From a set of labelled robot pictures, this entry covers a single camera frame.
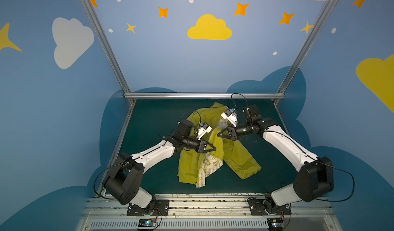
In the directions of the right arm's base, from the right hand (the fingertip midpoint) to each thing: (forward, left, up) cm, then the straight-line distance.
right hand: (220, 134), depth 77 cm
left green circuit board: (-37, +33, -22) cm, 55 cm away
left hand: (-5, +3, -5) cm, 8 cm away
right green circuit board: (-34, -27, -23) cm, 50 cm away
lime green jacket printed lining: (-12, +9, -17) cm, 23 cm away
